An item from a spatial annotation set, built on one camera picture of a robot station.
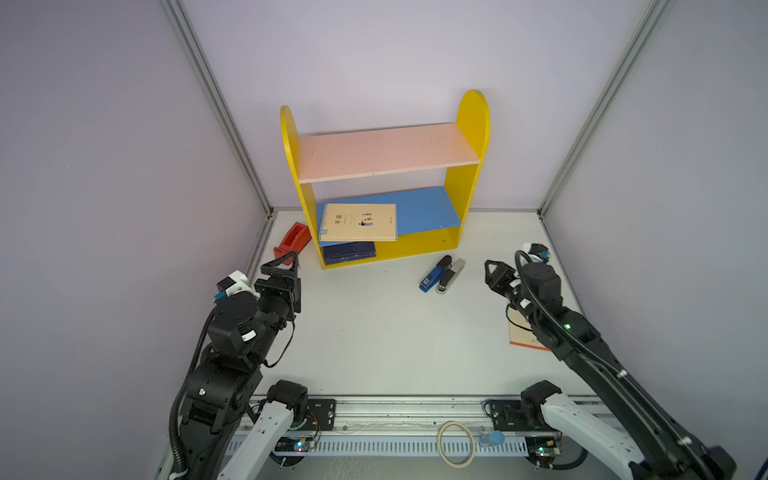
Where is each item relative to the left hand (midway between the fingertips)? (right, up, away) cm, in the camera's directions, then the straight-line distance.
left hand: (299, 262), depth 59 cm
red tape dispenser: (-16, +4, +44) cm, 47 cm away
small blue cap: (+40, -38, +3) cm, 56 cm away
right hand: (+44, -5, +18) cm, 48 cm away
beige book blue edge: (+8, +10, +38) cm, 40 cm away
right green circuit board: (+56, -46, +12) cm, 73 cm away
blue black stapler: (+33, -8, +37) cm, 50 cm away
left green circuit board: (-4, -45, +11) cm, 47 cm away
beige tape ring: (+33, -48, +9) cm, 59 cm away
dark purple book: (+1, 0, +41) cm, 41 cm away
